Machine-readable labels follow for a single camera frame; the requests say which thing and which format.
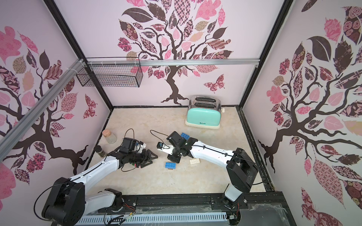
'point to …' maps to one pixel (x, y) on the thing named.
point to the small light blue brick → (170, 165)
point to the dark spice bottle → (98, 149)
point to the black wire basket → (126, 72)
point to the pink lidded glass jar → (111, 138)
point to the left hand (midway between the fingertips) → (156, 161)
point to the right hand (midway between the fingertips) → (170, 152)
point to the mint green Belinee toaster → (204, 112)
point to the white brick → (194, 161)
